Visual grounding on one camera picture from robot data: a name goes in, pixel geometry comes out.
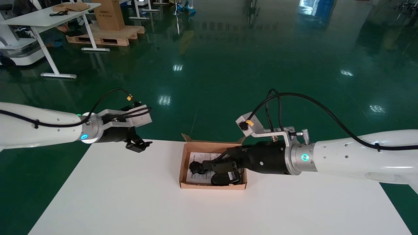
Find white printed instruction sheet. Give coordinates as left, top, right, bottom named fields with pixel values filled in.
left=186, top=152, right=229, bottom=184

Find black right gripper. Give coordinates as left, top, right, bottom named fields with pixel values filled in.
left=202, top=141, right=286, bottom=173

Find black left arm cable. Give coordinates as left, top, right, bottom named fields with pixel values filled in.
left=0, top=88, right=152, bottom=128

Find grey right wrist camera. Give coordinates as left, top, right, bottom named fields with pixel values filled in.
left=236, top=112, right=311, bottom=146

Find seated person dark clothes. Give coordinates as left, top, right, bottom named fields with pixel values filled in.
left=13, top=0, right=71, bottom=33

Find black office chair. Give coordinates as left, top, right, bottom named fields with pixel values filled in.
left=0, top=4, right=15, bottom=18

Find white table leg frame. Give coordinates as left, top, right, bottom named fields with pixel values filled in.
left=129, top=0, right=170, bottom=21

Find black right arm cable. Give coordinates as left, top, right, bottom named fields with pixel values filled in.
left=242, top=89, right=418, bottom=151

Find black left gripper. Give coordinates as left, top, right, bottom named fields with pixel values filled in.
left=96, top=127, right=153, bottom=153

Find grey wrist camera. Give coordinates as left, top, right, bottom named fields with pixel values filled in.
left=98, top=104, right=153, bottom=128
left=236, top=112, right=311, bottom=146

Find brown cardboard storage box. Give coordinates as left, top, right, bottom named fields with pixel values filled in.
left=179, top=133, right=249, bottom=191

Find black power adapter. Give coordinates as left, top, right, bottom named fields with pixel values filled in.
left=211, top=171, right=242, bottom=186

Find wooden pallet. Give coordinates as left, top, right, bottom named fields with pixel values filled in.
left=66, top=24, right=145, bottom=46

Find flat brown cardboard piece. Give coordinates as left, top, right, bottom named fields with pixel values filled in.
left=52, top=3, right=91, bottom=12

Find tall brown cardboard carton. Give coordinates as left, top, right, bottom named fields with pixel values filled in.
left=91, top=0, right=125, bottom=31

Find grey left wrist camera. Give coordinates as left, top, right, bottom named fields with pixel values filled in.
left=98, top=104, right=153, bottom=128

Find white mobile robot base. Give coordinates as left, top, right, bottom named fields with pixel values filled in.
left=0, top=24, right=45, bottom=67

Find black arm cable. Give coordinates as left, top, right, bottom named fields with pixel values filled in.
left=242, top=89, right=418, bottom=151
left=0, top=88, right=152, bottom=128

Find black power cord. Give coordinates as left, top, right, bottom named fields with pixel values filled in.
left=189, top=152, right=229, bottom=175

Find white desk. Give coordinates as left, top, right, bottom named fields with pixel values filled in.
left=0, top=3, right=110, bottom=79

